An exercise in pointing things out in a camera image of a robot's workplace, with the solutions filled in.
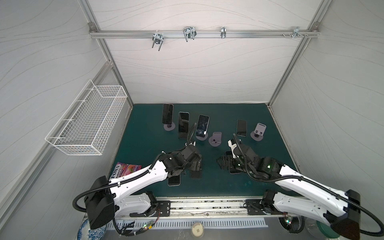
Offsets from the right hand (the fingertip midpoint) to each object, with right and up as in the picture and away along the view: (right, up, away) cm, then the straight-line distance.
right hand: (224, 156), depth 75 cm
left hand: (-15, -2, +5) cm, 15 cm away
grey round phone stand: (+27, +9, +23) cm, 36 cm away
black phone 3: (+18, +12, +30) cm, 37 cm away
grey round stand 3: (-2, +6, +19) cm, 20 cm away
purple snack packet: (-57, -10, +9) cm, 59 cm away
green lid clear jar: (+37, -28, -13) cm, 48 cm away
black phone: (-27, -16, +7) cm, 32 cm away
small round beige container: (-14, -26, -16) cm, 33 cm away
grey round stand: (-11, +5, +25) cm, 28 cm away
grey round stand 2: (-34, +12, +33) cm, 49 cm away
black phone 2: (-32, +21, +14) cm, 41 cm away
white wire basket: (-66, +15, -6) cm, 68 cm away
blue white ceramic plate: (-64, -32, -9) cm, 73 cm away
